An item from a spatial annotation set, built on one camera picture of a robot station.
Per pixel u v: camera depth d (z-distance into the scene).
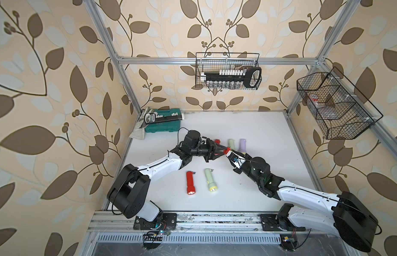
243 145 0.99
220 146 0.76
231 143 1.01
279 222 0.65
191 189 0.82
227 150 0.68
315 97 0.80
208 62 0.91
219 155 0.75
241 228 0.74
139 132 1.08
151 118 1.08
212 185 0.82
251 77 0.84
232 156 0.66
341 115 0.73
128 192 0.44
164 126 1.06
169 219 0.75
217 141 1.02
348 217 0.41
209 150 0.71
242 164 0.69
